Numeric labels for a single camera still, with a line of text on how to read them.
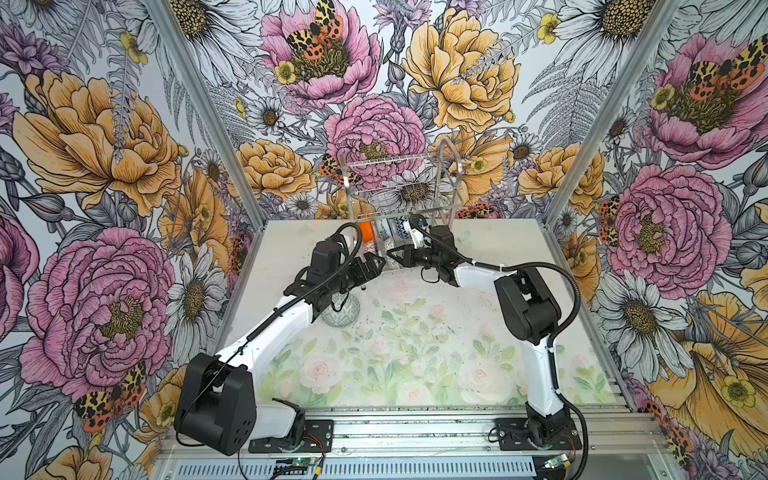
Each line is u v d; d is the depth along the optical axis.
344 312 0.95
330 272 0.62
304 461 0.71
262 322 0.50
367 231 1.02
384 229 1.02
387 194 1.16
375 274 0.74
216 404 0.41
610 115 0.90
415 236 0.89
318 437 0.74
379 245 1.05
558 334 0.56
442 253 0.81
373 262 0.74
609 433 0.77
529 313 0.58
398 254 0.94
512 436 0.74
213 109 0.90
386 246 0.97
